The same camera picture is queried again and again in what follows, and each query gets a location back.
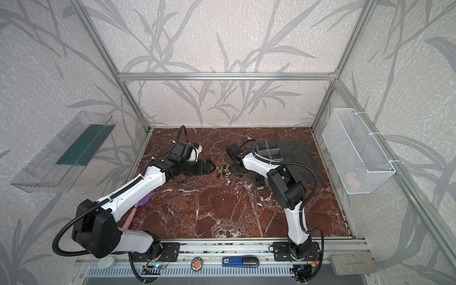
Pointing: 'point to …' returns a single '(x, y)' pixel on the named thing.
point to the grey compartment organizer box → (270, 150)
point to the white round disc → (106, 262)
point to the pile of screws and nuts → (224, 171)
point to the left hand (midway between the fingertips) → (209, 168)
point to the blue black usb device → (240, 262)
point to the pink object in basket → (352, 179)
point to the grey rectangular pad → (352, 263)
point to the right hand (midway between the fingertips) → (239, 168)
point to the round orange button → (196, 263)
